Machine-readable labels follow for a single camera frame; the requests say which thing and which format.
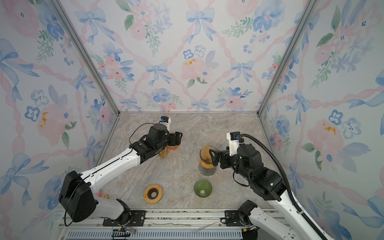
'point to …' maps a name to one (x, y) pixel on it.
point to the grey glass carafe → (207, 171)
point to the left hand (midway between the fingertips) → (177, 132)
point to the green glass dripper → (202, 188)
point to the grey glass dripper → (204, 159)
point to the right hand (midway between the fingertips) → (217, 148)
